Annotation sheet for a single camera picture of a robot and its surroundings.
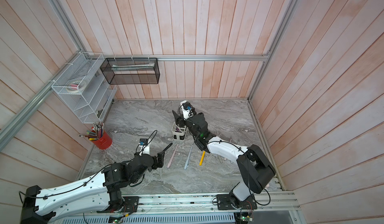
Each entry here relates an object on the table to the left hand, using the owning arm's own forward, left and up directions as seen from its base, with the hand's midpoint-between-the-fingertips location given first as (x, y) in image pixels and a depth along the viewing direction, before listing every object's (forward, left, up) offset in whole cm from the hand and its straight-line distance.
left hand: (156, 154), depth 76 cm
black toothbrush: (+11, -3, -13) cm, 17 cm away
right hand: (+22, -11, +12) cm, 27 cm away
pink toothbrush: (+5, -6, -14) cm, 16 cm away
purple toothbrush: (+19, -10, -5) cm, 21 cm away
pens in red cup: (+13, +37, 0) cm, 39 cm away
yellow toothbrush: (+3, -24, -13) cm, 28 cm away
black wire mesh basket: (+45, +19, +20) cm, 53 cm away
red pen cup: (+11, +34, -7) cm, 37 cm away
